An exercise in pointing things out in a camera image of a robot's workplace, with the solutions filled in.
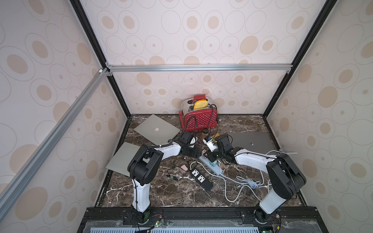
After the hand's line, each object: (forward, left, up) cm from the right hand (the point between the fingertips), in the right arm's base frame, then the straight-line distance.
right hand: (204, 154), depth 91 cm
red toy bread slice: (+35, +5, +17) cm, 40 cm away
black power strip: (-15, +2, -3) cm, 15 cm away
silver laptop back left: (+22, +35, -3) cm, 41 cm away
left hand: (+2, +3, -3) cm, 5 cm away
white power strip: (-8, -7, -3) cm, 11 cm away
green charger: (-6, -6, +1) cm, 8 cm away
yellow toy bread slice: (+31, +3, +15) cm, 35 cm away
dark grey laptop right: (+19, -42, -10) cm, 47 cm away
